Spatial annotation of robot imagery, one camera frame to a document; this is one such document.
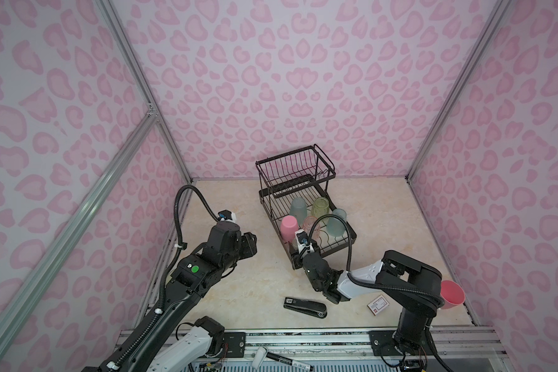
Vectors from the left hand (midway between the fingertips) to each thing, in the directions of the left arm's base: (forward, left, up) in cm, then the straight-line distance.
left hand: (252, 237), depth 73 cm
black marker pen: (-29, -4, -18) cm, 34 cm away
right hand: (+7, -15, -13) cm, 21 cm away
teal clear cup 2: (+17, -31, -20) cm, 41 cm away
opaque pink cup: (+10, -11, -11) cm, 19 cm away
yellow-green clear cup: (+21, -25, -12) cm, 35 cm away
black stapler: (-16, -17, -18) cm, 30 cm away
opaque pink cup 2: (-11, -69, -21) cm, 73 cm away
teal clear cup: (+21, -16, -14) cm, 30 cm away
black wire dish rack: (+25, -14, -11) cm, 31 cm away
